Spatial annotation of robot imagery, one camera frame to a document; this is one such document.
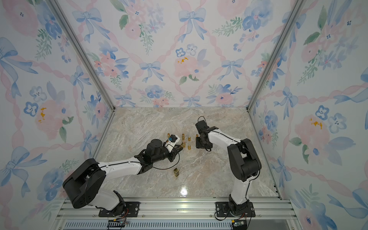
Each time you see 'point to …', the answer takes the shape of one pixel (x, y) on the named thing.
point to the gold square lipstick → (176, 172)
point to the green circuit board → (239, 224)
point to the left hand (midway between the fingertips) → (182, 146)
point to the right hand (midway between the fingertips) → (201, 144)
